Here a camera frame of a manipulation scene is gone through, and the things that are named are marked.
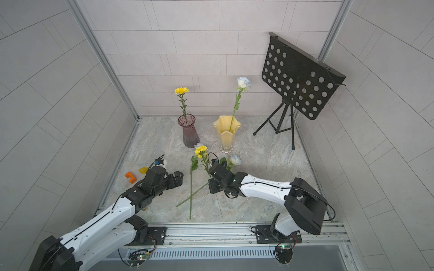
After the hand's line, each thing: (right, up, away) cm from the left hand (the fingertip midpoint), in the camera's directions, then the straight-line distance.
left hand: (180, 174), depth 84 cm
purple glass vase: (+3, +18, +10) cm, 21 cm away
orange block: (-28, -1, +3) cm, 28 cm away
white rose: (+28, +6, +5) cm, 29 cm away
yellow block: (-20, +1, +4) cm, 21 cm away
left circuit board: (-11, -28, -19) cm, 35 cm away
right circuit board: (+47, -28, -16) cm, 57 cm away
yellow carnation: (+1, +42, 0) cm, 42 cm away
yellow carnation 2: (+10, +11, +5) cm, 15 cm away
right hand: (+16, -5, -2) cm, 16 cm away
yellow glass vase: (+23, +19, +1) cm, 30 cm away
